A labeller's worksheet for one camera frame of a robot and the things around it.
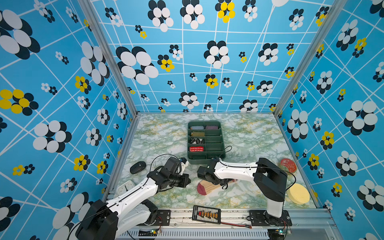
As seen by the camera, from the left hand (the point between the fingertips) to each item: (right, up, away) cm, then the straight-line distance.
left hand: (191, 181), depth 81 cm
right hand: (+22, +2, +4) cm, 23 cm away
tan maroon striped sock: (+8, -3, +2) cm, 9 cm away
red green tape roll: (+57, +7, +7) cm, 58 cm away
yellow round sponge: (+57, -6, -3) cm, 57 cm away
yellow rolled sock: (+5, +25, +19) cm, 31 cm away
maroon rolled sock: (+14, +29, +24) cm, 40 cm away
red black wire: (+28, -18, -10) cm, 35 cm away
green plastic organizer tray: (+8, +20, +15) cm, 26 cm away
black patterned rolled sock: (+2, +21, +15) cm, 26 cm away
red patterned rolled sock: (+3, +16, +13) cm, 21 cm away
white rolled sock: (+3, +29, +24) cm, 38 cm away
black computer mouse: (-33, +5, +8) cm, 34 cm away
